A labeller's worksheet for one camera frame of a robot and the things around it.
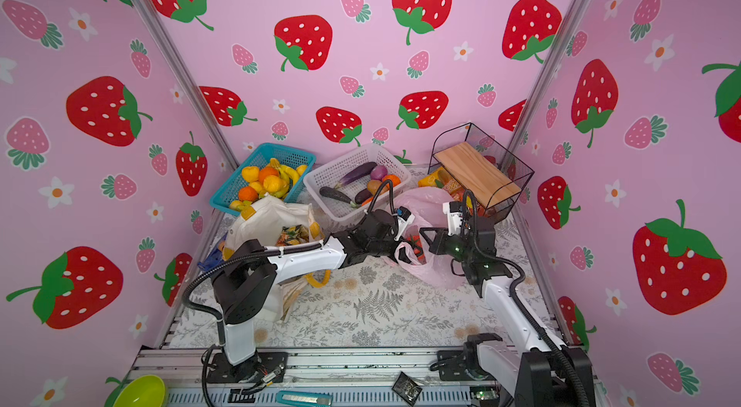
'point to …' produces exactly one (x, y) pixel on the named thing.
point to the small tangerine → (247, 194)
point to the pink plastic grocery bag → (427, 205)
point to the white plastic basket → (360, 182)
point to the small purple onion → (378, 173)
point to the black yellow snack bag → (292, 235)
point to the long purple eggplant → (361, 171)
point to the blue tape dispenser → (215, 257)
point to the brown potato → (373, 185)
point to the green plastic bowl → (144, 391)
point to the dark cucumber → (336, 194)
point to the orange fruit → (266, 172)
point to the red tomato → (417, 244)
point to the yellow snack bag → (439, 177)
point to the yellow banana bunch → (288, 174)
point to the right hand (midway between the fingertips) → (420, 230)
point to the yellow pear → (273, 183)
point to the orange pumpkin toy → (396, 180)
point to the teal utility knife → (304, 398)
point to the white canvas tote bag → (273, 222)
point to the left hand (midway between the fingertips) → (418, 246)
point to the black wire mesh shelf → (480, 167)
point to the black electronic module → (405, 388)
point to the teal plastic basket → (264, 153)
